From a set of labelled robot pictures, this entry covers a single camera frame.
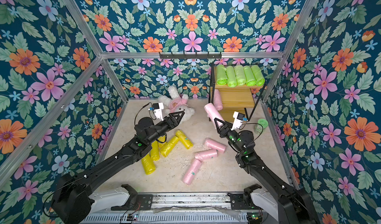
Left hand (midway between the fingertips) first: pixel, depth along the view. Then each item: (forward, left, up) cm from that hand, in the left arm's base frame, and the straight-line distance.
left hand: (183, 114), depth 70 cm
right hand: (-1, -16, -4) cm, 16 cm away
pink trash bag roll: (+2, -15, -3) cm, 15 cm away
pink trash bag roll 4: (-18, -1, -28) cm, 34 cm away
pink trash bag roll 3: (-9, -11, -28) cm, 31 cm away
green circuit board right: (-41, -31, -34) cm, 62 cm away
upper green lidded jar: (+6, -46, -26) cm, 53 cm away
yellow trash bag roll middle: (-4, +14, -28) cm, 32 cm away
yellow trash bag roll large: (-13, +23, -28) cm, 38 cm away
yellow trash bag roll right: (+3, +4, -28) cm, 29 cm away
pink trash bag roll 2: (-3, -16, -29) cm, 34 cm away
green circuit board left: (-36, +29, -33) cm, 57 cm away
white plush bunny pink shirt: (+28, +7, -22) cm, 37 cm away
